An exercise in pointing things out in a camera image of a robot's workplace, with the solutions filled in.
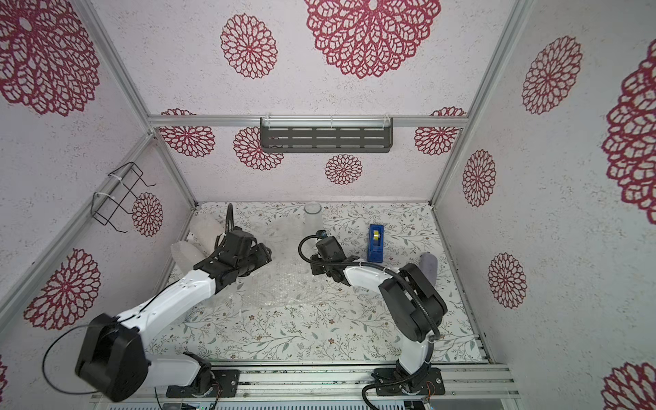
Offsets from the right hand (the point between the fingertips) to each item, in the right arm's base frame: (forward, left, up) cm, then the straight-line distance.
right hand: (313, 257), depth 94 cm
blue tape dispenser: (+9, -24, -4) cm, 26 cm away
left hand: (-4, +15, +8) cm, 17 cm away
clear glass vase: (+12, 0, +8) cm, 15 cm away
